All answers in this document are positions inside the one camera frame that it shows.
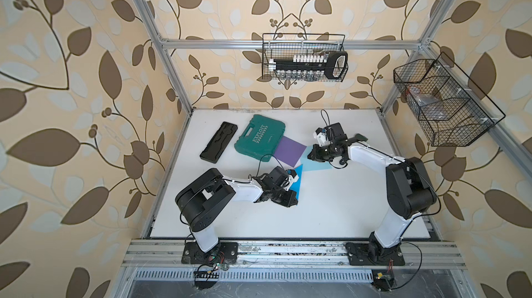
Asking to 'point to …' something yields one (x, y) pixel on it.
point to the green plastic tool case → (260, 138)
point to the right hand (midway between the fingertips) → (308, 156)
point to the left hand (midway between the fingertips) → (296, 200)
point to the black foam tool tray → (217, 147)
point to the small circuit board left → (206, 280)
